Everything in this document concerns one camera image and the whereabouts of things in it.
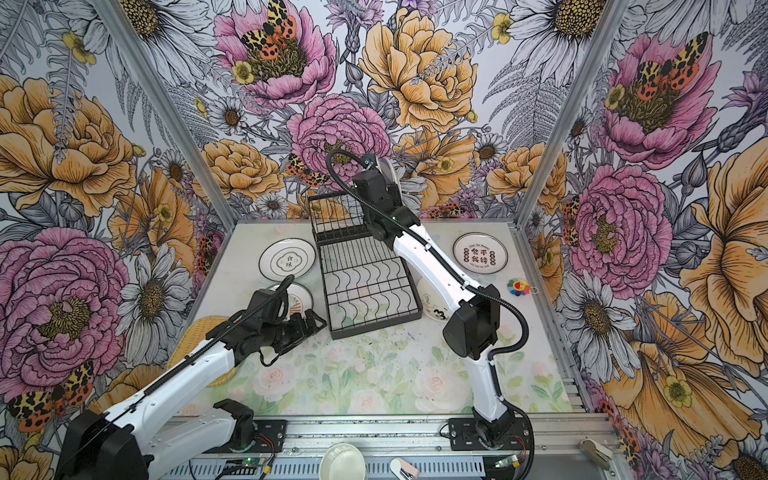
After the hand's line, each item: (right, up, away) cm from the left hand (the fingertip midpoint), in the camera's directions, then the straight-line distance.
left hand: (313, 339), depth 82 cm
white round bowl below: (+10, -25, -12) cm, 29 cm away
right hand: (+19, +40, 0) cm, 44 cm away
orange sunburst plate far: (-7, +9, +10) cm, 15 cm away
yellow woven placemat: (-38, -1, +8) cm, 38 cm away
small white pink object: (+24, -25, -14) cm, 37 cm away
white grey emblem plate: (-18, +21, +29) cm, 41 cm away
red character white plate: (+54, +23, +30) cm, 66 cm away
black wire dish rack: (+13, +12, +19) cm, 26 cm away
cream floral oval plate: (+34, +8, +16) cm, 39 cm away
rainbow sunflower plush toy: (+64, +12, +20) cm, 68 cm away
